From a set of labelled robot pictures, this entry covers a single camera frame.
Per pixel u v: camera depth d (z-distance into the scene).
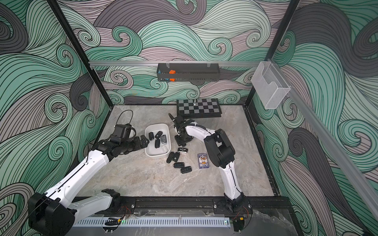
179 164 0.87
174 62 0.95
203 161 0.88
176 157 0.90
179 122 0.79
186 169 0.85
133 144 0.70
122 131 0.60
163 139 0.98
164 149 0.93
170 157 0.90
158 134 1.00
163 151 0.93
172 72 0.86
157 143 0.96
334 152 0.50
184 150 0.92
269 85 0.76
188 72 0.95
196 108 1.14
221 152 0.54
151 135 1.05
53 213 0.37
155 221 0.70
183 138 0.85
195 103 1.16
